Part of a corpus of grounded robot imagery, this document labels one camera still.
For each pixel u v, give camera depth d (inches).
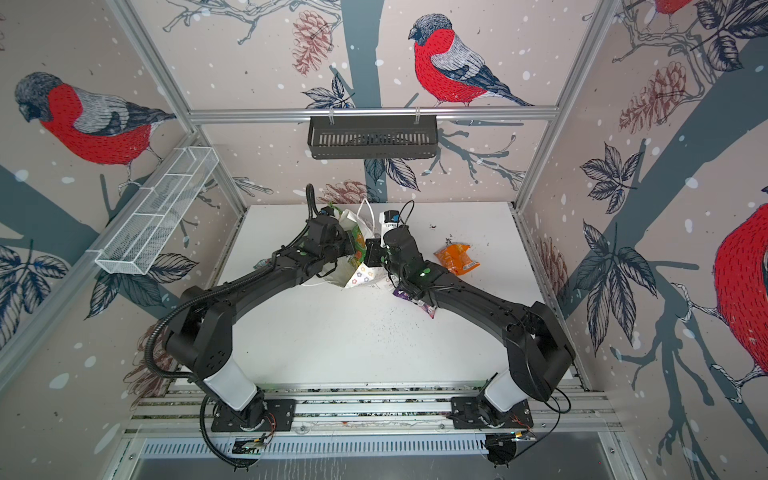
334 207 48.1
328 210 31.9
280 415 28.7
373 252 27.6
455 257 38.7
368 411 29.5
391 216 27.5
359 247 34.4
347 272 30.0
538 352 16.8
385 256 27.4
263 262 40.2
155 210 30.6
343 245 31.5
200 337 18.0
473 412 28.9
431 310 35.4
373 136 41.7
